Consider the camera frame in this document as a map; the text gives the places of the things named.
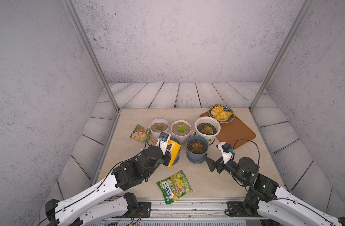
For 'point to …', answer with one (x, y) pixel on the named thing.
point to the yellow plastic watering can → (175, 149)
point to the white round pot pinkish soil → (157, 126)
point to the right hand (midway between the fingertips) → (212, 151)
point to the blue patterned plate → (226, 108)
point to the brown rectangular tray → (240, 143)
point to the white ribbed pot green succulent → (181, 129)
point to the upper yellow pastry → (216, 110)
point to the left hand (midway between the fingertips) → (172, 146)
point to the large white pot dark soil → (208, 127)
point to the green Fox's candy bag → (173, 187)
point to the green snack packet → (141, 133)
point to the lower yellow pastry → (223, 115)
